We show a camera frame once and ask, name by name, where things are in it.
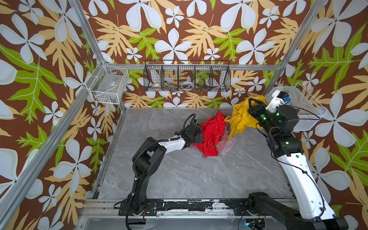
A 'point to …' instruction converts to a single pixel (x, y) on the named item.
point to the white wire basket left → (107, 84)
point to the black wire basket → (185, 75)
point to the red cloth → (212, 130)
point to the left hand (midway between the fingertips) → (194, 132)
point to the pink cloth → (225, 145)
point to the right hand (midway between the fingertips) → (248, 97)
